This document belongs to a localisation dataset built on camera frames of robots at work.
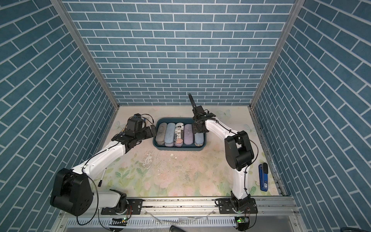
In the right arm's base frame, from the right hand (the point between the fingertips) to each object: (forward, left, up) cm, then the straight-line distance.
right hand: (199, 129), depth 97 cm
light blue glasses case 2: (-8, 0, -1) cm, 8 cm away
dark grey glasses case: (-7, +25, +1) cm, 26 cm away
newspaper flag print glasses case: (-6, +13, 0) cm, 14 cm away
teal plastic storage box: (+13, +18, -7) cm, 23 cm away
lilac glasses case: (-5, +7, 0) cm, 8 cm away
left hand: (-8, +27, +8) cm, 30 cm away
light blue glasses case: (-6, +19, 0) cm, 20 cm away
